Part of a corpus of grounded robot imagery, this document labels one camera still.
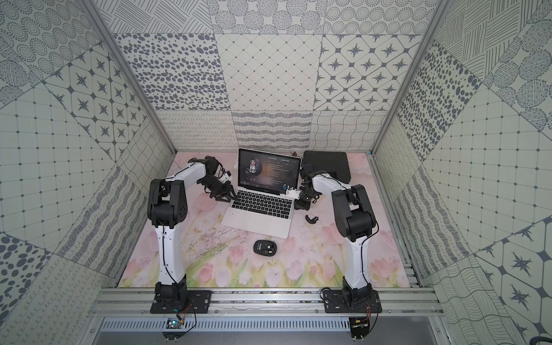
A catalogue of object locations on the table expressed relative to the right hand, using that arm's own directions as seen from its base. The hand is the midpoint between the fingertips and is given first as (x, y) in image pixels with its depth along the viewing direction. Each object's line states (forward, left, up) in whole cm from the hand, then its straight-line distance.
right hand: (301, 205), depth 99 cm
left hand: (+3, +33, +2) cm, 33 cm away
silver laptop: (-1, +20, +1) cm, 20 cm away
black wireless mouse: (-21, +15, +3) cm, 26 cm away
